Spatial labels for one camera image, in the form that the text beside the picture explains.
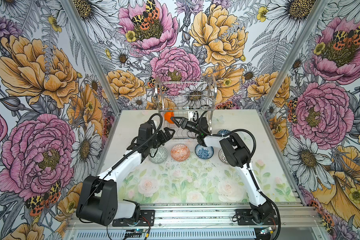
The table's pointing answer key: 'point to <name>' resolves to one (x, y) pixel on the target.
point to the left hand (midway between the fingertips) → (170, 138)
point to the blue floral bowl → (204, 152)
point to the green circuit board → (134, 233)
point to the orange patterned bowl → (180, 153)
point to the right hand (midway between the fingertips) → (173, 121)
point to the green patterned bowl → (161, 156)
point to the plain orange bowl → (167, 116)
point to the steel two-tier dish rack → (190, 99)
